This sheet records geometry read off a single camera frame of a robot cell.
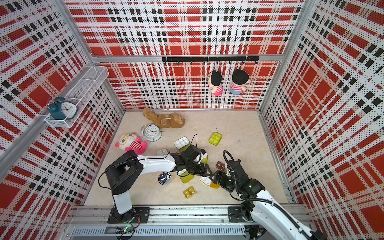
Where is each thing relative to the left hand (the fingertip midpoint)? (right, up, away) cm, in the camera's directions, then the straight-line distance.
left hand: (209, 173), depth 84 cm
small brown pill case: (+7, +3, +5) cm, 9 cm away
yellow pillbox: (-1, -4, 0) cm, 5 cm away
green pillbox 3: (-13, +1, -8) cm, 15 cm away
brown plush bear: (-24, +31, +18) cm, 43 cm away
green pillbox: (+5, +18, +19) cm, 27 cm away
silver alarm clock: (-39, +23, +18) cm, 48 cm away
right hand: (+4, -2, -5) cm, 7 cm away
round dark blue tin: (-26, -3, +1) cm, 26 cm away
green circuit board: (-40, -22, -15) cm, 48 cm away
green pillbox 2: (-29, +10, +12) cm, 33 cm away
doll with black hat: (+20, +58, +8) cm, 62 cm away
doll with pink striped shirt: (+4, +57, +11) cm, 58 cm away
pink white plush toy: (-51, +17, +11) cm, 54 cm away
